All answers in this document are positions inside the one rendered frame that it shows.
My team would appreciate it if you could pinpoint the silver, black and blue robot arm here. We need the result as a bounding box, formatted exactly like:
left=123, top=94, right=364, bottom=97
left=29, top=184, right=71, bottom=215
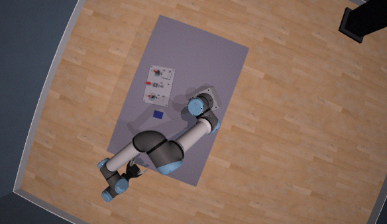
left=97, top=93, right=220, bottom=202

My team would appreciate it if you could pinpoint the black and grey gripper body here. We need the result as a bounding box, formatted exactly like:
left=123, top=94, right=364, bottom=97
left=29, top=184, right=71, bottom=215
left=121, top=164, right=140, bottom=181

